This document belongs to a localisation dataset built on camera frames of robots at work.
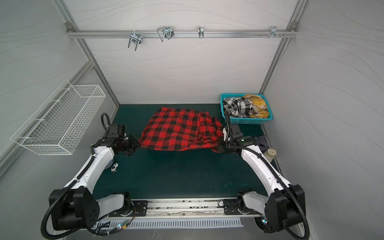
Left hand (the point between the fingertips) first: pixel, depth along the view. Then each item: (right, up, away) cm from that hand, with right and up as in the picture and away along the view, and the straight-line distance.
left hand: (144, 142), depth 85 cm
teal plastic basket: (+66, +12, +20) cm, 70 cm away
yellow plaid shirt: (+76, +21, +20) cm, 82 cm away
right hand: (+44, -1, -2) cm, 45 cm away
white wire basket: (-34, +11, -16) cm, 39 cm away
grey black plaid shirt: (+61, +22, +23) cm, 69 cm away
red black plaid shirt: (+20, +6, +17) cm, 27 cm away
